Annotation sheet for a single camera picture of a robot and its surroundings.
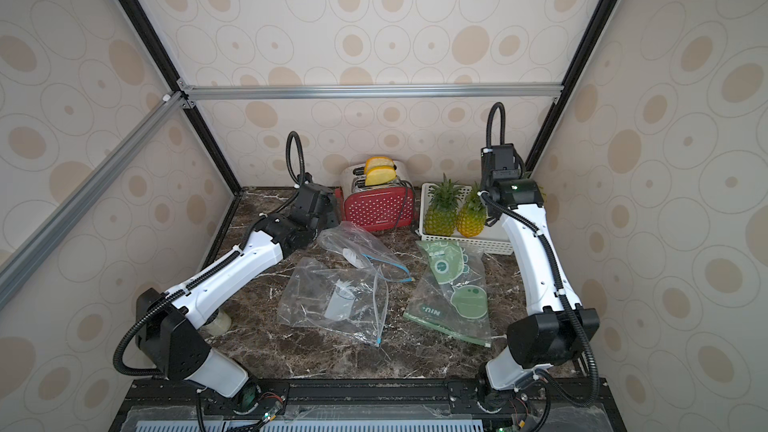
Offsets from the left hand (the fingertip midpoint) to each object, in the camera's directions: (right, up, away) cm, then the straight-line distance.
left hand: (336, 206), depth 81 cm
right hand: (+45, +4, -6) cm, 45 cm away
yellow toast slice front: (+11, +11, +14) cm, 21 cm away
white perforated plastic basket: (+48, -10, +16) cm, 52 cm away
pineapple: (+41, -2, +15) cm, 44 cm away
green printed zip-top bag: (+33, -26, +8) cm, 43 cm away
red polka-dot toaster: (+12, 0, +16) cm, 20 cm away
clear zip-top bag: (+3, -28, +8) cm, 30 cm away
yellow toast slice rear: (+11, +16, +19) cm, 27 cm away
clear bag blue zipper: (+7, -14, +10) cm, 18 cm away
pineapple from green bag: (+31, -3, +14) cm, 34 cm away
